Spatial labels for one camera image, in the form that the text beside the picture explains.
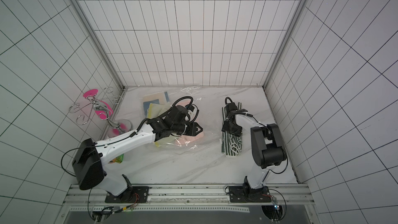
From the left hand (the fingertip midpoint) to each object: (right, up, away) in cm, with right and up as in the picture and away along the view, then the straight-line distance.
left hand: (197, 132), depth 77 cm
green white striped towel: (+19, -8, +5) cm, 21 cm away
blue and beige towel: (-30, +18, +33) cm, 48 cm away
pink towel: (-6, -6, +13) cm, 16 cm away
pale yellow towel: (-28, +10, +22) cm, 36 cm away
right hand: (+20, -2, +18) cm, 27 cm away
